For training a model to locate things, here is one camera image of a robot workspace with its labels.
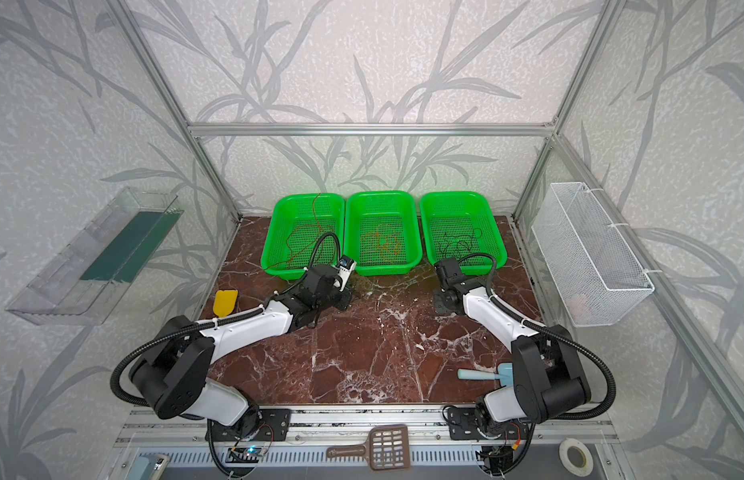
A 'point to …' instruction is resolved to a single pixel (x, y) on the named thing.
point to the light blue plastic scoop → (504, 374)
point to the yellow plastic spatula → (224, 302)
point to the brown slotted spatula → (386, 448)
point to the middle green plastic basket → (364, 211)
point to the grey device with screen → (148, 467)
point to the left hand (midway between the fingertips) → (354, 275)
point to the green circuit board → (243, 455)
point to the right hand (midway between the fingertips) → (448, 291)
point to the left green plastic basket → (303, 231)
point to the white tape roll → (566, 463)
